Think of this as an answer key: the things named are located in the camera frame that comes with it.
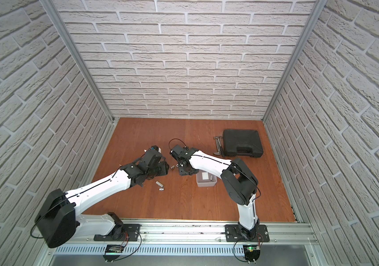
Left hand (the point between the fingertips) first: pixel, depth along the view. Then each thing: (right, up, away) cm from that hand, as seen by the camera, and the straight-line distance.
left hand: (169, 164), depth 84 cm
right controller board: (+39, -36, -13) cm, 55 cm away
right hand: (+10, -4, +7) cm, 13 cm away
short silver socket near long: (-5, -13, +2) cm, 14 cm away
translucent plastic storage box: (+22, -11, +6) cm, 26 cm away
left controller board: (-23, -36, -14) cm, 45 cm away
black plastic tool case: (+43, +11, +16) cm, 47 cm away
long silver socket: (-6, -11, +4) cm, 13 cm away
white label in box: (+19, -8, +8) cm, 22 cm away
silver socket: (0, -4, +10) cm, 11 cm away
